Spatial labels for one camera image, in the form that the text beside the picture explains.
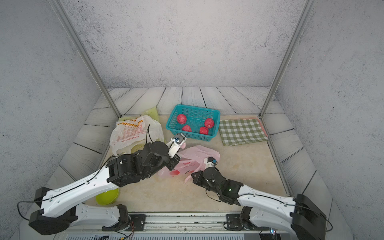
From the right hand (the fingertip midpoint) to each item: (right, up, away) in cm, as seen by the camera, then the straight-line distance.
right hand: (190, 175), depth 75 cm
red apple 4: (-8, +30, +36) cm, 47 cm away
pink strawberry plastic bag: (0, +7, +3) cm, 7 cm away
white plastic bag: (-41, +21, +24) cm, 52 cm away
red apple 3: (+12, +27, +32) cm, 44 cm away
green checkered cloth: (+32, +21, +35) cm, 52 cm away
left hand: (-3, +15, -12) cm, 20 cm away
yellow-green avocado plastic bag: (-30, +35, +39) cm, 61 cm away
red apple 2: (+8, +22, +29) cm, 37 cm away
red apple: (-4, +23, +29) cm, 38 cm away
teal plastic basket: (+2, +27, +42) cm, 50 cm away
